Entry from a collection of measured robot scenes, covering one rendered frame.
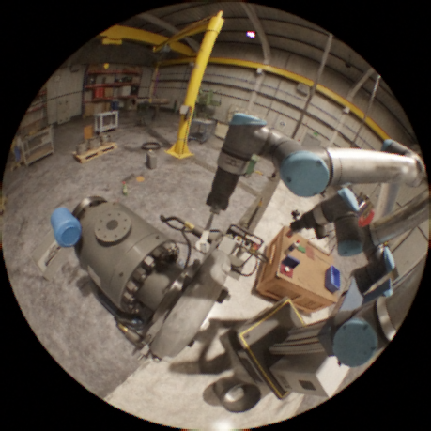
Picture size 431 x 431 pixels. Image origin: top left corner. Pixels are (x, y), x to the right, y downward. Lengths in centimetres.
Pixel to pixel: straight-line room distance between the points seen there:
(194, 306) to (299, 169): 51
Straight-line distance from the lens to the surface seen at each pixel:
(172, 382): 161
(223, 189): 43
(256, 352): 138
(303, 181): 28
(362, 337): 46
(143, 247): 74
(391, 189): 82
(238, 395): 165
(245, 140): 38
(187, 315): 55
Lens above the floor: 151
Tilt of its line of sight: 42 degrees down
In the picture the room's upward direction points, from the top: 21 degrees clockwise
